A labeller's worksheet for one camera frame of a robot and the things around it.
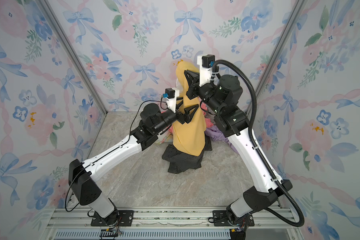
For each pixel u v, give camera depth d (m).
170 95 0.53
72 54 0.85
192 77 0.49
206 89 0.49
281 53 0.84
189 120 0.60
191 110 0.59
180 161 0.80
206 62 0.43
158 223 0.73
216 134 0.96
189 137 0.71
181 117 0.59
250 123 0.39
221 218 0.73
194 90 0.48
